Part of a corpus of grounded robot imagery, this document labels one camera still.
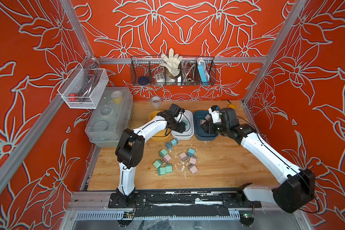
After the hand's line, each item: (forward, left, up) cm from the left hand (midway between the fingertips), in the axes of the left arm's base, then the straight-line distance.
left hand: (182, 126), depth 92 cm
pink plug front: (-24, -7, -8) cm, 26 cm away
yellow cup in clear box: (+18, +48, +7) cm, 51 cm away
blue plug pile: (+12, -3, -10) cm, 16 cm away
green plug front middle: (-24, +7, -9) cm, 27 cm away
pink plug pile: (-17, -1, -9) cm, 19 cm away
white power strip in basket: (+25, +17, +20) cm, 36 cm away
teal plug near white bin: (-8, +5, -7) cm, 11 cm away
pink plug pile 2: (-19, -7, -9) cm, 22 cm away
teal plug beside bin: (-11, +8, -6) cm, 15 cm away
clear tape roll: (+30, +23, -7) cm, 38 cm away
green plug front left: (-26, +11, -8) cm, 30 cm away
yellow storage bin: (-13, +10, +9) cm, 19 cm away
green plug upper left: (-15, +12, -8) cm, 21 cm away
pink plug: (+11, -15, -7) cm, 19 cm away
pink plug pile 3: (-19, +9, -8) cm, 22 cm away
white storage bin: (+17, -4, -10) cm, 20 cm away
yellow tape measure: (+30, -41, -8) cm, 51 cm away
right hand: (-6, -10, +11) cm, 17 cm away
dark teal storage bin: (-3, -11, -2) cm, 12 cm away
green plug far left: (-22, +14, -8) cm, 28 cm away
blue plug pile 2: (-14, -6, -8) cm, 17 cm away
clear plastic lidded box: (+3, +46, +6) cm, 47 cm away
